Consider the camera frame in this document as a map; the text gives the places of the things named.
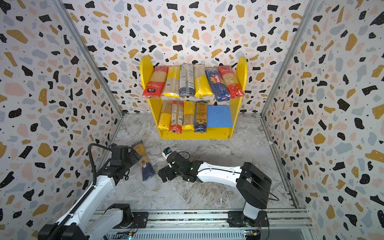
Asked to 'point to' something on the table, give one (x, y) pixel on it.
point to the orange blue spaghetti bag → (201, 125)
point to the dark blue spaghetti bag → (148, 169)
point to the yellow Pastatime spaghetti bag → (188, 118)
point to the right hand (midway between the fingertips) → (162, 168)
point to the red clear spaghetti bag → (177, 121)
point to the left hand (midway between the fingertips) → (131, 154)
